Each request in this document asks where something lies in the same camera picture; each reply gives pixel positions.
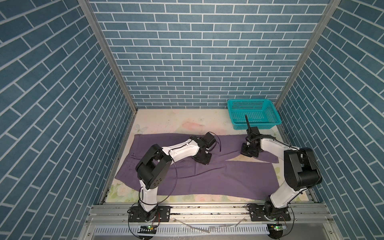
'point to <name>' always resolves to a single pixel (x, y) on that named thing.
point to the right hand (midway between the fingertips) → (242, 151)
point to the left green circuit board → (147, 229)
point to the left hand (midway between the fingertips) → (206, 161)
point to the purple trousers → (229, 170)
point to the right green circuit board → (278, 228)
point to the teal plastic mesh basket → (261, 113)
